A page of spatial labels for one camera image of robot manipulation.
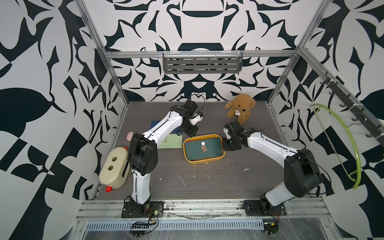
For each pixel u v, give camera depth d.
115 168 0.76
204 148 0.91
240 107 0.96
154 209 0.73
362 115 0.55
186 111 0.64
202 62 0.96
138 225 0.73
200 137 0.94
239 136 0.65
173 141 0.99
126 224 0.71
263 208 0.67
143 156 0.50
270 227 0.71
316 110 0.78
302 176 0.45
